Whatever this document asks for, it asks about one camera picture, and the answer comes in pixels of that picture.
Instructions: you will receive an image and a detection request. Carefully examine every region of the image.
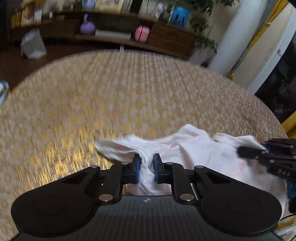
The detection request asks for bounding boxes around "blue picture card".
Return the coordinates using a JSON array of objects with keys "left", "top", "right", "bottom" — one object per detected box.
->
[{"left": 169, "top": 6, "right": 190, "bottom": 27}]

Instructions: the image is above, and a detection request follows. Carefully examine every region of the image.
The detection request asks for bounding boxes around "white standing air conditioner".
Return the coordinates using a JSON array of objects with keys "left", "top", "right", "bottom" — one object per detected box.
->
[{"left": 208, "top": 0, "right": 267, "bottom": 76}]

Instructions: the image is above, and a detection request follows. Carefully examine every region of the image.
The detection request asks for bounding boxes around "wooden TV cabinet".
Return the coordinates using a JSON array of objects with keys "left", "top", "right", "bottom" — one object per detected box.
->
[{"left": 9, "top": 10, "right": 195, "bottom": 59}]

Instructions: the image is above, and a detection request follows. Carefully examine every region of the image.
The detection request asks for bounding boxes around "green potted plant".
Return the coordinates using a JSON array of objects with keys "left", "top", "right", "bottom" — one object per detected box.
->
[{"left": 187, "top": 1, "right": 240, "bottom": 53}]

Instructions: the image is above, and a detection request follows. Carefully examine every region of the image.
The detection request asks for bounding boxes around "gold lace tablecloth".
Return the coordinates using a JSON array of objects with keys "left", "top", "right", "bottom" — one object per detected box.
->
[{"left": 1, "top": 51, "right": 286, "bottom": 240}]

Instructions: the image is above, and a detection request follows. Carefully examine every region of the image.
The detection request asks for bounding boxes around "white shopping bag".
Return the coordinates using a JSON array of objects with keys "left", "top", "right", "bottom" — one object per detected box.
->
[{"left": 21, "top": 29, "right": 47, "bottom": 59}]

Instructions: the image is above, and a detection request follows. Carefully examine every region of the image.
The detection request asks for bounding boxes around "blue gloved right hand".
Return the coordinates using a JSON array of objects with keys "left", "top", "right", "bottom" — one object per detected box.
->
[{"left": 287, "top": 181, "right": 296, "bottom": 214}]

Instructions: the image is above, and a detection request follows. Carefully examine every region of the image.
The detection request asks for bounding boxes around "white book on shelf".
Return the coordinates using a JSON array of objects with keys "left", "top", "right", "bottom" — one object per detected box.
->
[{"left": 95, "top": 29, "right": 131, "bottom": 40}]

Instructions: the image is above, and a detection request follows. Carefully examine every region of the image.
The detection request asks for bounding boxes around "yellow curtain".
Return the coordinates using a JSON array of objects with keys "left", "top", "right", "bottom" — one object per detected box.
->
[{"left": 226, "top": 0, "right": 289, "bottom": 80}]

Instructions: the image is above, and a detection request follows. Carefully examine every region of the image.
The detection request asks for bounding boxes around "white pink printed garment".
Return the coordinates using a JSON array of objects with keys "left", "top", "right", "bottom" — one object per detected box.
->
[{"left": 94, "top": 125, "right": 287, "bottom": 207}]

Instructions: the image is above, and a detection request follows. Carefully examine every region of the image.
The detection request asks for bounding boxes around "purple kettlebell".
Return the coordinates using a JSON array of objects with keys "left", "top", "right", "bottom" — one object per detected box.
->
[{"left": 80, "top": 14, "right": 96, "bottom": 35}]

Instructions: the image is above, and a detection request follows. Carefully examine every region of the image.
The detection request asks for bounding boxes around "pink lunch box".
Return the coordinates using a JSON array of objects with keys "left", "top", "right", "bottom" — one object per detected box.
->
[{"left": 134, "top": 26, "right": 150, "bottom": 43}]

